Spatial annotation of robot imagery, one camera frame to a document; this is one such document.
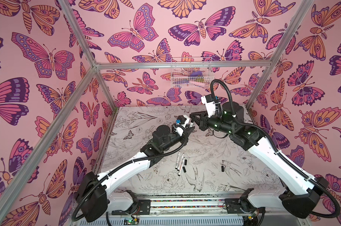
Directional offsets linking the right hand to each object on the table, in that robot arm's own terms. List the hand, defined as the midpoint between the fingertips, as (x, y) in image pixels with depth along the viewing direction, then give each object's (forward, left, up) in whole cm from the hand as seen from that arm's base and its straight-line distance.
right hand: (190, 114), depth 65 cm
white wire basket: (+38, -4, -5) cm, 38 cm away
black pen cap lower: (-11, +2, -38) cm, 40 cm away
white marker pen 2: (-8, +5, -37) cm, 38 cm away
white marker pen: (-3, 0, -4) cm, 5 cm away
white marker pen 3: (-10, +4, -38) cm, 39 cm away
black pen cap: (-11, -22, -38) cm, 45 cm away
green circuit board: (-37, +31, -41) cm, 63 cm away
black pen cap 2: (-6, +1, -38) cm, 39 cm away
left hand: (-2, -2, -5) cm, 6 cm away
